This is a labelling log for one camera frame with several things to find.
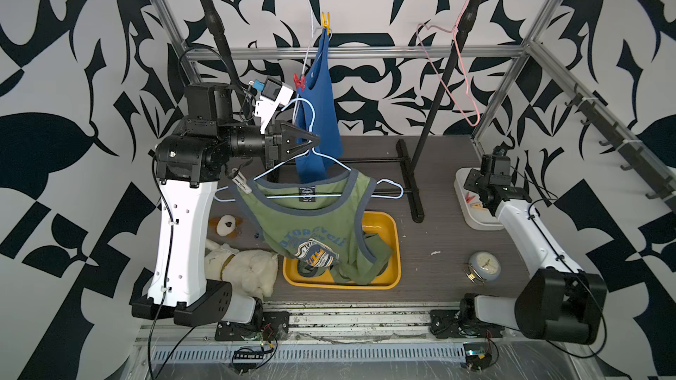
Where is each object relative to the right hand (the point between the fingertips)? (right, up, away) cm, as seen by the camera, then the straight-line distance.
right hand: (482, 173), depth 84 cm
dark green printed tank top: (-50, -10, -24) cm, 56 cm away
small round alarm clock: (-1, -28, -3) cm, 28 cm away
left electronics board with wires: (-70, -50, -13) cm, 87 cm away
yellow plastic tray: (-30, -17, +6) cm, 35 cm away
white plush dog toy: (-69, -27, -10) cm, 75 cm away
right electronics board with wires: (-8, -49, -13) cm, 51 cm away
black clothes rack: (-15, +11, +32) cm, 37 cm away
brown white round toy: (-84, -18, +7) cm, 86 cm away
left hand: (-50, +8, -32) cm, 60 cm away
